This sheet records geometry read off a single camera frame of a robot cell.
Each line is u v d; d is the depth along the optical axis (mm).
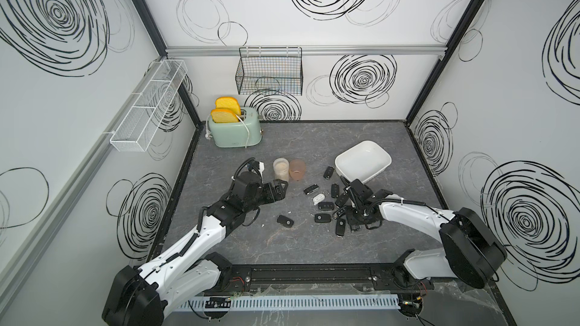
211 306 707
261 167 733
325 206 889
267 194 695
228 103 989
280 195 695
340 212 870
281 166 910
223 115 960
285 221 847
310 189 936
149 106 754
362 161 1043
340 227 845
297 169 993
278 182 708
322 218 867
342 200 895
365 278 752
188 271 565
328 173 989
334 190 926
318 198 914
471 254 423
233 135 996
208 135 1084
